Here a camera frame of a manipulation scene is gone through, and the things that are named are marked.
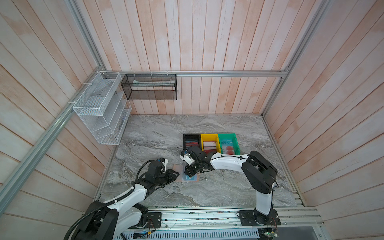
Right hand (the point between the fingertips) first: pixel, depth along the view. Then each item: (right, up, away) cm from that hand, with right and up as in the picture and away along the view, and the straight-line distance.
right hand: (185, 172), depth 89 cm
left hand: (-4, -2, -4) cm, 6 cm away
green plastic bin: (+31, +21, +12) cm, 40 cm away
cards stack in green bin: (+29, +13, +10) cm, 33 cm away
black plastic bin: (+4, +19, +13) cm, 23 cm away
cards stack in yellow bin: (+16, +14, +9) cm, 23 cm away
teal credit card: (+1, -2, -3) cm, 4 cm away
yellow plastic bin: (+18, +21, +12) cm, 30 cm away
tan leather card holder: (-3, +1, +3) cm, 4 cm away
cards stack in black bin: (+3, +16, +12) cm, 20 cm away
